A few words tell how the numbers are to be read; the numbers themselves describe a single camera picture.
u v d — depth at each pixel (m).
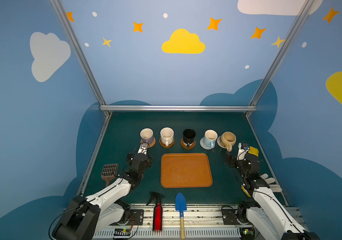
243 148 0.73
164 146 0.97
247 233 0.73
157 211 0.74
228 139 1.02
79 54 0.85
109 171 0.88
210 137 0.97
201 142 1.04
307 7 0.69
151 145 1.02
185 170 0.91
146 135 1.04
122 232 0.73
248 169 0.64
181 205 0.78
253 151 0.99
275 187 0.84
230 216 0.76
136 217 0.75
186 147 0.97
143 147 0.74
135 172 0.66
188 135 0.96
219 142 1.02
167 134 1.02
